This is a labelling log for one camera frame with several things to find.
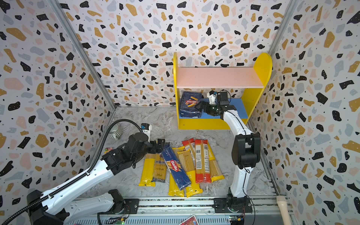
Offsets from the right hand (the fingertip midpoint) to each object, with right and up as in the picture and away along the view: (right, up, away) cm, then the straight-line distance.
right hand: (198, 105), depth 90 cm
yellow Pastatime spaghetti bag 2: (+10, -41, -6) cm, 43 cm away
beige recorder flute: (+44, -53, -16) cm, 71 cm away
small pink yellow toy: (-59, -30, +2) cm, 66 cm away
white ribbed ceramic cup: (-57, -18, +7) cm, 60 cm away
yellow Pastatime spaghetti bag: (-7, -35, -2) cm, 36 cm away
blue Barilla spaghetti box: (-12, -40, -8) cm, 43 cm away
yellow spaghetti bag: (-30, -42, -6) cm, 52 cm away
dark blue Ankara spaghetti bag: (-23, -39, -6) cm, 46 cm away
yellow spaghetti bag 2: (-14, -48, -13) cm, 52 cm away
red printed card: (-5, -59, -21) cm, 63 cm away
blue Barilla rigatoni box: (-6, +4, +8) cm, 11 cm away
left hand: (-22, -19, -16) cm, 33 cm away
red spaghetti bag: (+5, -43, -10) cm, 44 cm away
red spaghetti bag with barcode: (-4, -28, +5) cm, 29 cm away
